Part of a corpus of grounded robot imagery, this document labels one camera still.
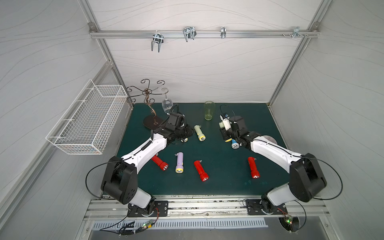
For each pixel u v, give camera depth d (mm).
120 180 425
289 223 721
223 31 783
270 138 956
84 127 683
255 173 825
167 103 905
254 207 733
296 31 765
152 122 1013
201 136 980
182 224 703
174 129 653
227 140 802
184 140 984
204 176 815
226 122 767
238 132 664
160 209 737
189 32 765
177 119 660
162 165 858
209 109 1049
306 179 435
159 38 783
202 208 751
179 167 845
